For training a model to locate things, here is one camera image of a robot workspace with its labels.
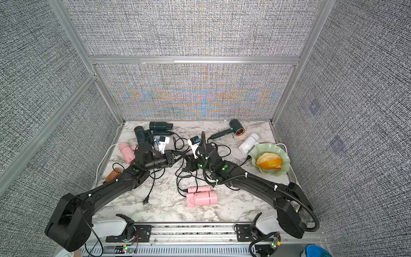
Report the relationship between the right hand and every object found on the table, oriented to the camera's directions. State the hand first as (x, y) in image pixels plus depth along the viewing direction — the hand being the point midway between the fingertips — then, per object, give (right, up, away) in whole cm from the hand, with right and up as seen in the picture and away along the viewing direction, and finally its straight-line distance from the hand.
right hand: (184, 153), depth 75 cm
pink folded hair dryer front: (+8, -22, +5) cm, 24 cm away
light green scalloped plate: (+49, +1, +25) cm, 55 cm away
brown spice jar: (-41, -14, +14) cm, 46 cm away
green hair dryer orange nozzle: (+31, +15, +38) cm, 52 cm away
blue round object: (+52, -36, -13) cm, 64 cm away
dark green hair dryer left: (-30, +7, +31) cm, 44 cm away
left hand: (+2, 0, +1) cm, 2 cm away
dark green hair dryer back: (-21, +14, +35) cm, 43 cm away
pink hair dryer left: (-38, -1, +24) cm, 45 cm away
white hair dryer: (+38, +4, +25) cm, 46 cm away
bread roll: (+46, -6, +15) cm, 49 cm away
